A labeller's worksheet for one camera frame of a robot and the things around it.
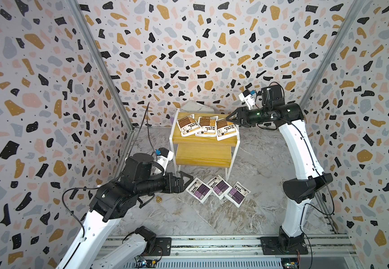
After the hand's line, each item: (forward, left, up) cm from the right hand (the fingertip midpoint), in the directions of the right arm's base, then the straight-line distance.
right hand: (228, 120), depth 71 cm
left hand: (-25, +16, -6) cm, 30 cm away
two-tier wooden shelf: (+2, +12, -23) cm, 26 cm away
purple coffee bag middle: (-11, +3, -38) cm, 40 cm away
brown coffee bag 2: (-1, +9, -3) cm, 9 cm away
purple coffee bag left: (-14, +14, -37) cm, 42 cm away
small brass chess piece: (-20, +34, -36) cm, 54 cm away
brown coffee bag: (-1, +17, -3) cm, 18 cm away
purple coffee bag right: (-16, -7, -39) cm, 43 cm away
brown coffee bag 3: (-3, +1, -3) cm, 4 cm away
